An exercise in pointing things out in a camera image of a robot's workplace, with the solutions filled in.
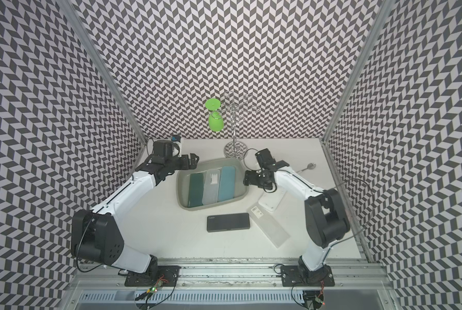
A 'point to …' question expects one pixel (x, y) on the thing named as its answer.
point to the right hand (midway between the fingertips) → (253, 185)
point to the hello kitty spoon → (311, 166)
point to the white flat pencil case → (270, 201)
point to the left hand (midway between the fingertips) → (190, 159)
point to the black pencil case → (228, 222)
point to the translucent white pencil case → (211, 187)
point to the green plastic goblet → (216, 121)
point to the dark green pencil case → (196, 190)
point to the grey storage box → (241, 191)
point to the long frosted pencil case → (270, 224)
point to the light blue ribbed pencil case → (226, 190)
